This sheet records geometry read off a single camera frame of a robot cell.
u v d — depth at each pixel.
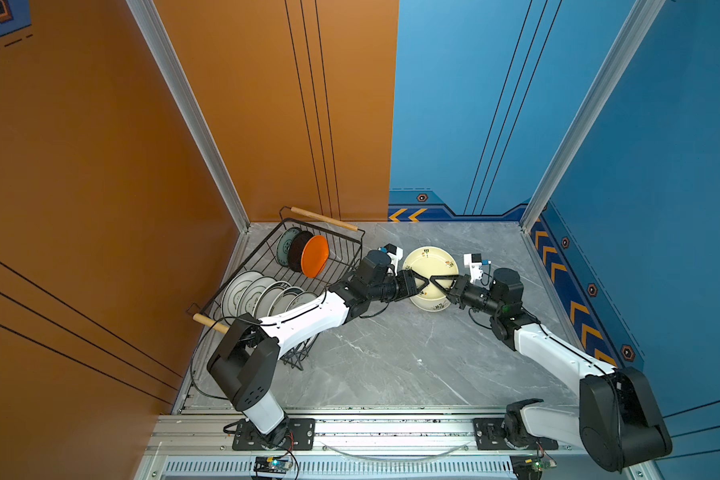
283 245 1.00
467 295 0.74
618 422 0.40
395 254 0.76
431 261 0.81
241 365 0.45
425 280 0.77
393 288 0.71
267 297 0.82
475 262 0.77
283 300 0.82
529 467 0.70
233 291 0.85
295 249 0.96
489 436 0.72
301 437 0.74
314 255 0.96
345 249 1.01
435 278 0.79
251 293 0.85
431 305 0.96
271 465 0.71
